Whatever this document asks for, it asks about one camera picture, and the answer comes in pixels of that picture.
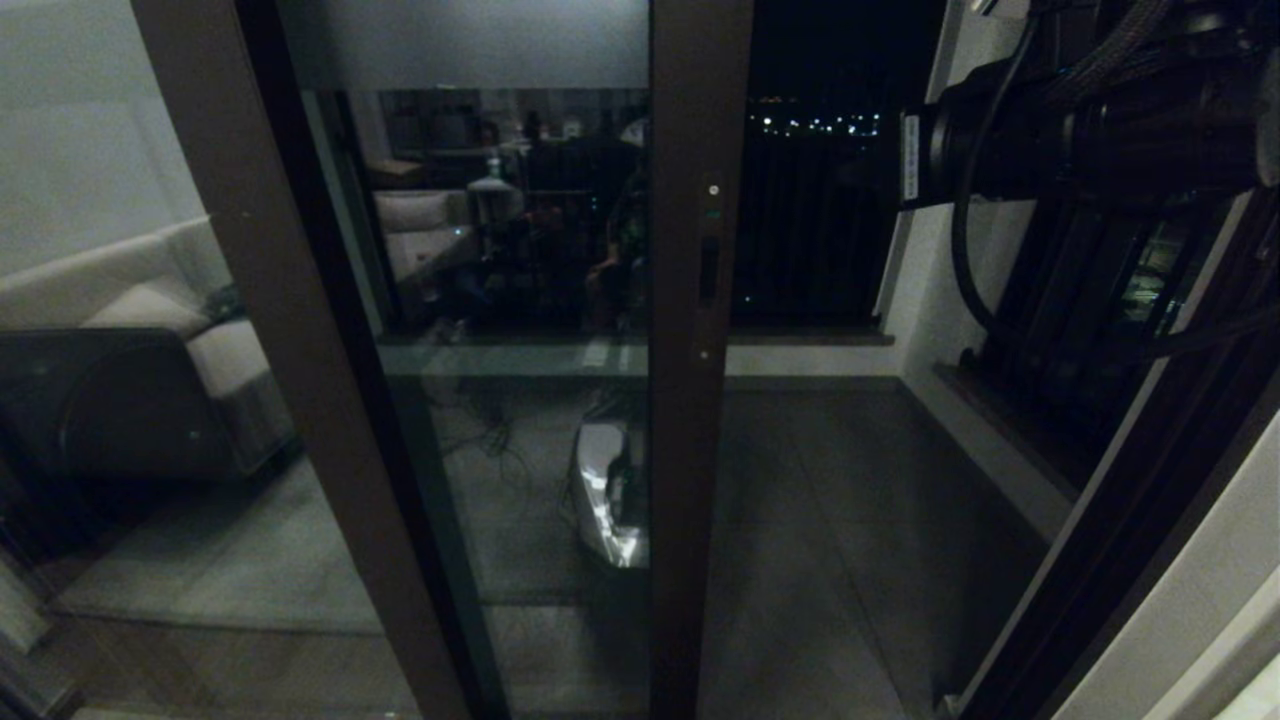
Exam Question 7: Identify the brown framed sliding glass door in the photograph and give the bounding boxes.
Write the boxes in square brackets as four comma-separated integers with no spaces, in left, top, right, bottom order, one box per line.
[280,0,757,720]

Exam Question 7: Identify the black metal balcony railing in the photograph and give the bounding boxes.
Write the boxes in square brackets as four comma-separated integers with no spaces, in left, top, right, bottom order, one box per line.
[750,95,906,326]

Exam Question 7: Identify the short stone window sill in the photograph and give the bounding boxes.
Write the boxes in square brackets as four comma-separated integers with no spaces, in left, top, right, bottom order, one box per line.
[933,362,1086,501]

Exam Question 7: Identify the brown framed fixed glass panel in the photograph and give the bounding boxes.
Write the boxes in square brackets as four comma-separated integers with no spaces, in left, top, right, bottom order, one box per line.
[0,0,471,720]

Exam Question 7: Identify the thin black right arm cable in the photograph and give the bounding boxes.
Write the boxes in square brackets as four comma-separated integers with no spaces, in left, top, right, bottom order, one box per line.
[948,15,1280,366]

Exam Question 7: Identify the braided black right arm cable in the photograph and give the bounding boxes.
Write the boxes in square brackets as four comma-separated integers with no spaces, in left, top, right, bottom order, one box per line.
[1045,0,1176,106]

